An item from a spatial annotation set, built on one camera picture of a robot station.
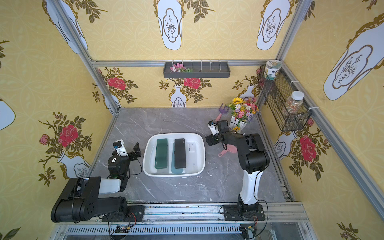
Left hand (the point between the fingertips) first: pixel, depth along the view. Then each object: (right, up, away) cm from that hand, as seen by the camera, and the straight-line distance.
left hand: (124, 145), depth 88 cm
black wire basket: (+93, +32, +5) cm, 99 cm away
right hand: (+58, +3, +17) cm, 60 cm away
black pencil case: (+32, -6, +4) cm, 33 cm away
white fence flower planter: (+72, +21, +9) cm, 76 cm away
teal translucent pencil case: (+29, -14, -1) cm, 32 cm away
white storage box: (+13, -6, +5) cm, 15 cm away
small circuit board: (+6, -39, -15) cm, 42 cm away
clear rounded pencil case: (+40, -8, +5) cm, 41 cm away
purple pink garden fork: (+63, +22, +33) cm, 75 cm away
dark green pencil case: (+21, -8, +2) cm, 23 cm away
